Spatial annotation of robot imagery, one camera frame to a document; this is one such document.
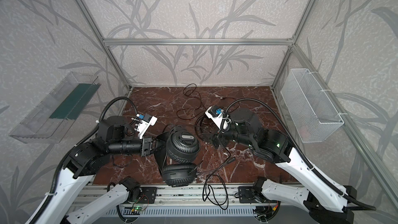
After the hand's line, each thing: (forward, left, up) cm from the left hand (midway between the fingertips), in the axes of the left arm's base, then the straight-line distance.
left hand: (168, 142), depth 57 cm
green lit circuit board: (-18, +17, -32) cm, 41 cm away
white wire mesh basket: (+10, -58, +2) cm, 59 cm away
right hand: (+8, -16, +3) cm, 18 cm away
